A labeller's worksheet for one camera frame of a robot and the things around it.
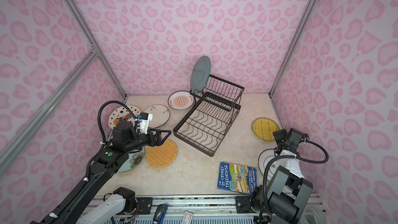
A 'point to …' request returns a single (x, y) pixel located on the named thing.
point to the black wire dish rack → (205, 125)
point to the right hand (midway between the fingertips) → (281, 134)
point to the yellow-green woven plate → (263, 128)
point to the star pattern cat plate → (122, 113)
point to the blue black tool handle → (160, 213)
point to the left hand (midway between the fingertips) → (165, 129)
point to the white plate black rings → (263, 159)
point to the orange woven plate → (162, 155)
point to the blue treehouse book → (237, 178)
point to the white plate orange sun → (181, 100)
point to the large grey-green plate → (200, 73)
